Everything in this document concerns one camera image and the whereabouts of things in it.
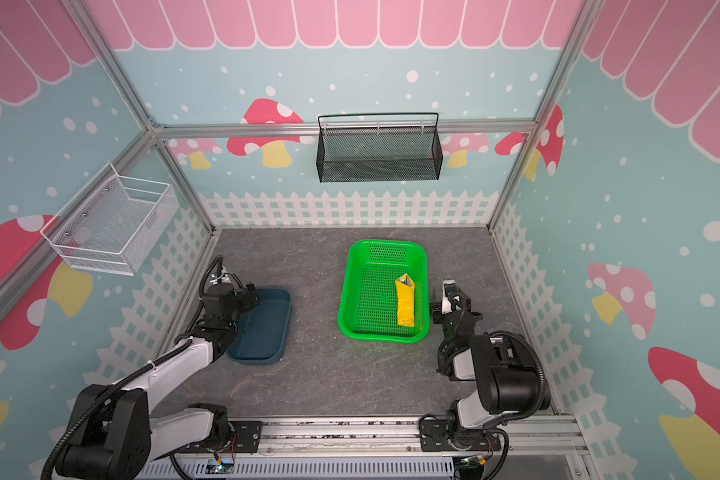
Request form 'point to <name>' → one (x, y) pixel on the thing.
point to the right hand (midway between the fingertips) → (447, 289)
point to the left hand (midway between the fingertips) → (238, 292)
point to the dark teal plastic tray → (263, 329)
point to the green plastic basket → (368, 307)
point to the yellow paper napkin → (406, 291)
